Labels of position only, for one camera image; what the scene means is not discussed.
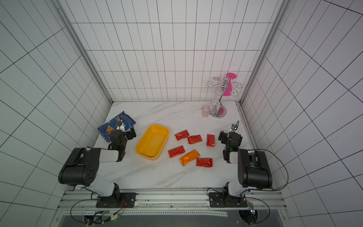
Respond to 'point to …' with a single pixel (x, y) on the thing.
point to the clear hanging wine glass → (215, 104)
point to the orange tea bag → (187, 158)
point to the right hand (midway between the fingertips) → (225, 130)
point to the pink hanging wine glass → (230, 76)
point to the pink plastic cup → (205, 110)
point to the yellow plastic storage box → (151, 142)
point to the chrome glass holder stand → (220, 111)
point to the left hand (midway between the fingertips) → (126, 129)
